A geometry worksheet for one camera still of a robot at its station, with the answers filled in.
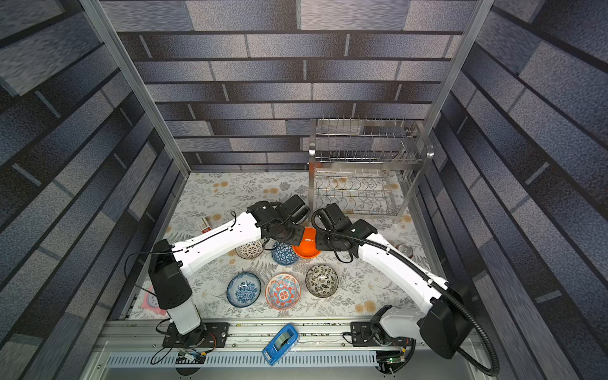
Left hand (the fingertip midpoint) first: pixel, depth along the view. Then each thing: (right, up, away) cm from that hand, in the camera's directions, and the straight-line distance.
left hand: (300, 237), depth 78 cm
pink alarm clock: (-51, -22, 0) cm, 55 cm away
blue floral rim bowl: (-20, -19, +3) cm, 28 cm away
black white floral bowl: (+8, -17, +5) cm, 19 cm away
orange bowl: (+3, -4, 0) cm, 5 cm away
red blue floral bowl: (-6, -20, +3) cm, 21 cm away
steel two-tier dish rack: (+32, +28, +39) cm, 58 cm away
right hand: (+6, -1, +2) cm, 7 cm away
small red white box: (-41, +1, +19) cm, 45 cm away
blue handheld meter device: (-5, -30, -10) cm, 32 cm away
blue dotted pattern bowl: (-7, -9, +12) cm, 17 cm away
